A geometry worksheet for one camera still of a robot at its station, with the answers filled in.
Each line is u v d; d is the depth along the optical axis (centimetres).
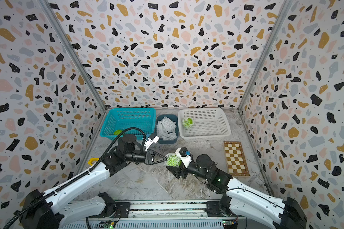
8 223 34
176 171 61
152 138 67
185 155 60
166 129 103
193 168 62
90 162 90
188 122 103
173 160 65
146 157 61
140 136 69
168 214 73
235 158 90
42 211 38
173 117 110
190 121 105
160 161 67
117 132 98
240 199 50
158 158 65
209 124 112
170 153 70
